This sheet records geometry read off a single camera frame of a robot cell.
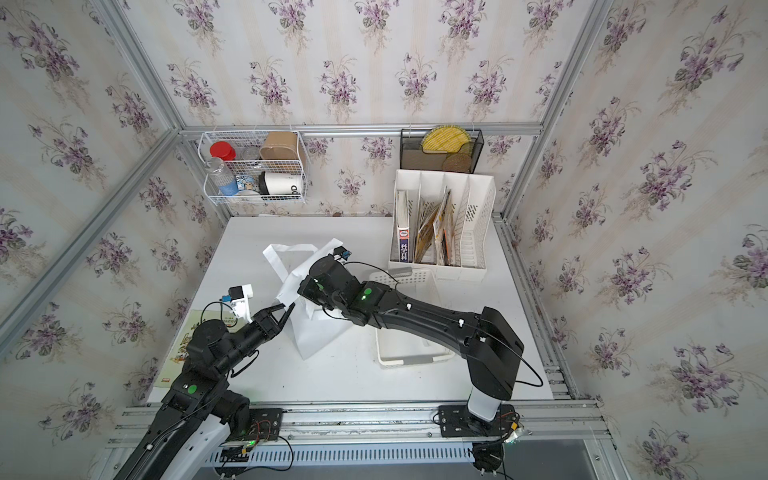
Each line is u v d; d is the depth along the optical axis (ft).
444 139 3.07
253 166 3.06
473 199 3.35
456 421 2.39
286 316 2.26
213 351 1.74
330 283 1.84
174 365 2.74
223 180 2.97
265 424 2.39
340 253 2.30
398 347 2.88
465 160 3.14
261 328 2.06
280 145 2.88
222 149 3.04
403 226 2.75
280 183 3.10
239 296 2.13
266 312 2.14
